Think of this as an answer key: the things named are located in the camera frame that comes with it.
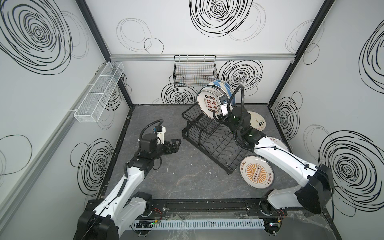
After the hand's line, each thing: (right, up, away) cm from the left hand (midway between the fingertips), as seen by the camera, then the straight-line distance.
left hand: (176, 141), depth 80 cm
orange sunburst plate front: (+46, -19, +6) cm, 50 cm away
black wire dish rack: (+22, -2, +19) cm, 30 cm away
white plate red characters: (+18, +22, +1) cm, 28 cm away
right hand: (+24, +20, -6) cm, 32 cm away
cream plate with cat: (+56, +10, +29) cm, 64 cm away
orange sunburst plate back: (+65, -4, +17) cm, 67 cm away
